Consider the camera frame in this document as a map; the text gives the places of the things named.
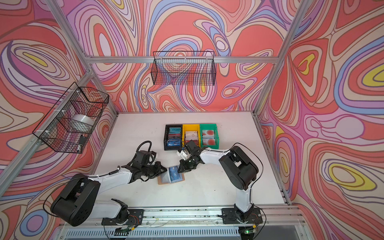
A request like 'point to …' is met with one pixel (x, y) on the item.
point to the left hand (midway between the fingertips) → (169, 169)
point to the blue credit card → (175, 176)
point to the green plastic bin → (209, 126)
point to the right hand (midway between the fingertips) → (180, 174)
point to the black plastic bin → (172, 148)
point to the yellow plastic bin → (191, 132)
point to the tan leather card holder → (164, 178)
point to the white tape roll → (84, 119)
